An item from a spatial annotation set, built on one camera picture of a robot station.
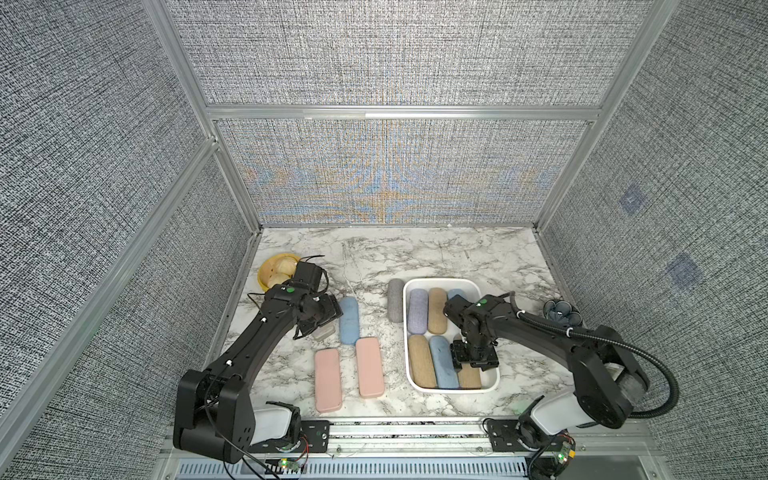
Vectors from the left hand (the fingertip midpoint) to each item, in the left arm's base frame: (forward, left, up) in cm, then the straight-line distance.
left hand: (336, 313), depth 84 cm
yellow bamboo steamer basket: (+22, +23, -8) cm, 33 cm away
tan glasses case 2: (-12, -23, -7) cm, 27 cm away
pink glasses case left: (-19, +2, -10) cm, 22 cm away
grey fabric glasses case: (+8, -17, -7) cm, 20 cm away
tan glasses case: (0, -29, -7) cm, 30 cm away
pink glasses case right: (-12, -9, -9) cm, 17 cm away
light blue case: (+11, -38, -8) cm, 40 cm away
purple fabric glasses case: (+5, -24, -7) cm, 26 cm away
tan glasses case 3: (-17, -35, -8) cm, 40 cm away
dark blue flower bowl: (+2, -68, -7) cm, 69 cm away
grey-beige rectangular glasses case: (-2, +5, -7) cm, 9 cm away
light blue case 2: (-13, -29, -7) cm, 32 cm away
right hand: (-13, -35, -7) cm, 38 cm away
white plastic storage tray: (+10, -42, -4) cm, 43 cm away
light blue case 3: (+1, -3, -8) cm, 8 cm away
